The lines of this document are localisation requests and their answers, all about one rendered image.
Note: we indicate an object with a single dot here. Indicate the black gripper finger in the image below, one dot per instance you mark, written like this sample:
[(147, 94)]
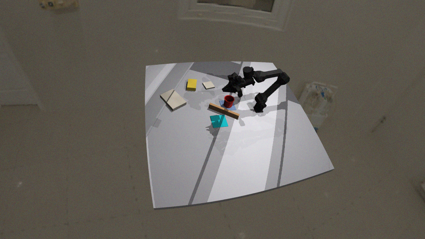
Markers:
[(228, 85), (230, 89)]

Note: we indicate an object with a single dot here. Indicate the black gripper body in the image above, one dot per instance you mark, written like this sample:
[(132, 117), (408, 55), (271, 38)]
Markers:
[(238, 86)]

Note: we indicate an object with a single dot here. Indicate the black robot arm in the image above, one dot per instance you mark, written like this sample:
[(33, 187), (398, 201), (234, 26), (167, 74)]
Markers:
[(260, 76)]

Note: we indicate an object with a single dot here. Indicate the yellow rectangular block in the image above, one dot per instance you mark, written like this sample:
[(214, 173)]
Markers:
[(191, 86)]

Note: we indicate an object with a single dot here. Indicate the brown wooden beam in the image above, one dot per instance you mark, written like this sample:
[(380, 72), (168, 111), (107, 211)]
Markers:
[(223, 111)]

